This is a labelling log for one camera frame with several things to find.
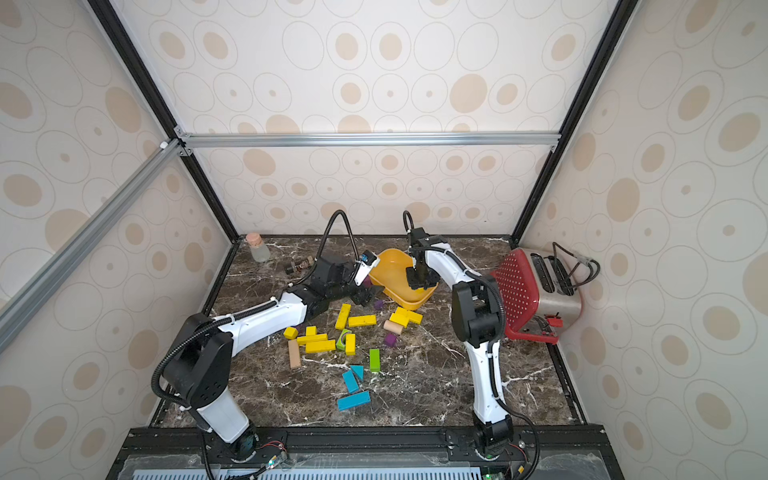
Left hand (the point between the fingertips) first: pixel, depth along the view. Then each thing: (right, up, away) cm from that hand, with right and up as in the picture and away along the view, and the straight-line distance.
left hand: (381, 276), depth 86 cm
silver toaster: (+51, -5, 0) cm, 51 cm away
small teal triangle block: (-6, -26, -2) cm, 27 cm away
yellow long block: (-6, -15, +9) cm, 18 cm away
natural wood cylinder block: (+3, -16, +9) cm, 19 cm away
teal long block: (-8, -34, -5) cm, 35 cm away
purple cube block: (+2, -20, +6) cm, 21 cm away
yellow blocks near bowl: (+7, -14, +12) cm, 19 cm away
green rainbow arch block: (-12, -20, +4) cm, 24 cm away
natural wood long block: (-26, -24, +3) cm, 35 cm away
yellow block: (-10, -21, +4) cm, 23 cm away
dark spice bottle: (-34, +1, +22) cm, 40 cm away
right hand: (+17, -3, +16) cm, 23 cm away
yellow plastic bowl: (+2, -1, +21) cm, 21 cm away
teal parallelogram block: (-9, -30, -2) cm, 31 cm away
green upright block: (-2, -25, +1) cm, 25 cm away
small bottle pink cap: (-47, +8, +26) cm, 54 cm away
